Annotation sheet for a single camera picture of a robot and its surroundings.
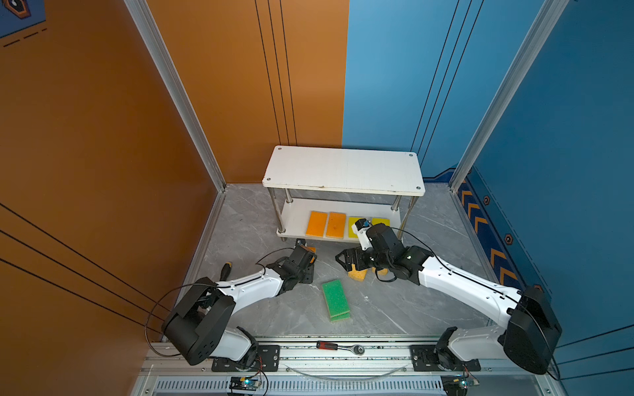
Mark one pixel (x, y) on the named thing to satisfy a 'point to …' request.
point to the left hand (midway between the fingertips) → (306, 267)
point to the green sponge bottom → (340, 317)
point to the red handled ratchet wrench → (357, 349)
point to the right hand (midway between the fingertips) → (345, 256)
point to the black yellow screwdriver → (225, 271)
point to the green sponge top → (335, 298)
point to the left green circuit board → (243, 384)
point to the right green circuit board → (455, 384)
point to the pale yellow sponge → (313, 249)
